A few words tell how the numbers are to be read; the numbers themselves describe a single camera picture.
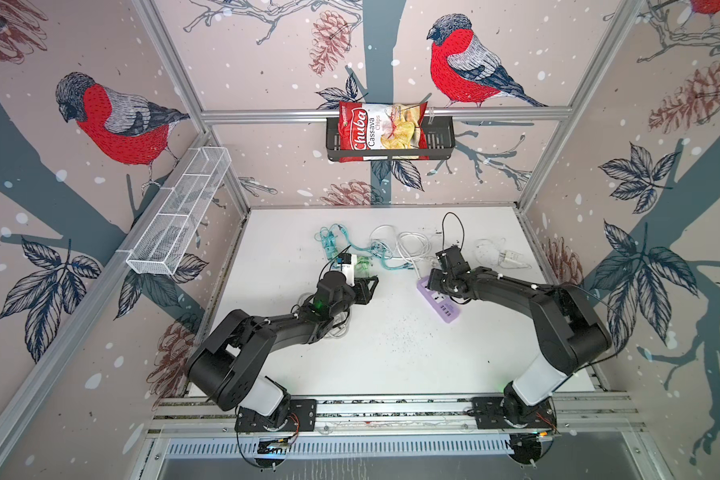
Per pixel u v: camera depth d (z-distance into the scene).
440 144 0.95
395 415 0.75
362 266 0.99
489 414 0.73
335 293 0.68
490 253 1.07
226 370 0.43
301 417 0.73
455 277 0.74
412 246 1.07
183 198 0.82
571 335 0.46
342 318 0.74
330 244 0.98
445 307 0.90
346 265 0.79
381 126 0.88
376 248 1.04
